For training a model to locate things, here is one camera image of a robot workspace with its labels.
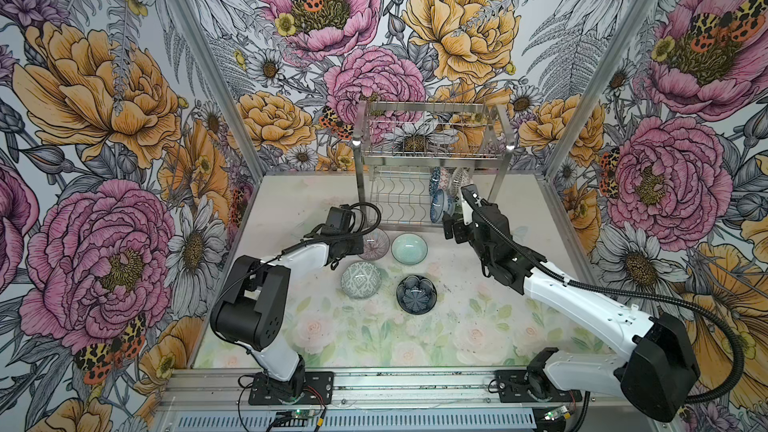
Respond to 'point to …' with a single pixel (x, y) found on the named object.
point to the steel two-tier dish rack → (400, 141)
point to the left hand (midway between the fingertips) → (356, 249)
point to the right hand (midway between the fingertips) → (462, 216)
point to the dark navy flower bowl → (416, 294)
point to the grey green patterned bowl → (361, 280)
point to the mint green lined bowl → (409, 248)
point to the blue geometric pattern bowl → (434, 180)
